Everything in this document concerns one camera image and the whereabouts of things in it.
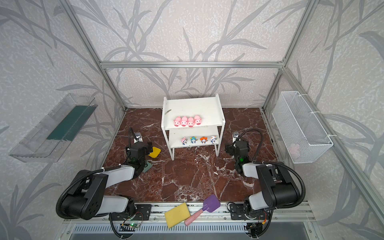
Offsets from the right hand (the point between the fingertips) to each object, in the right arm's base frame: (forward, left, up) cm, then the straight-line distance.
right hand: (236, 136), depth 94 cm
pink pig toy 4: (-9, +24, +28) cm, 37 cm away
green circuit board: (-46, +55, -6) cm, 72 cm away
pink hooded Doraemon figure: (-10, +32, +12) cm, 36 cm away
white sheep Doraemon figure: (-9, +16, +12) cm, 22 cm away
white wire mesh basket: (-20, -21, +27) cm, 40 cm away
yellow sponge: (-42, +34, -5) cm, 54 cm away
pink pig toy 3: (-10, +27, +28) cm, 40 cm away
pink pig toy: (-10, +33, +28) cm, 44 cm away
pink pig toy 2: (-10, +30, +28) cm, 42 cm away
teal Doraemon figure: (-10, +27, +12) cm, 31 cm away
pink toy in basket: (-16, -24, +12) cm, 31 cm away
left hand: (-2, +59, +3) cm, 59 cm away
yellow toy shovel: (-8, +52, -5) cm, 53 cm away
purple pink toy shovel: (-37, +17, -7) cm, 41 cm away
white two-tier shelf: (0, +19, +26) cm, 32 cm away
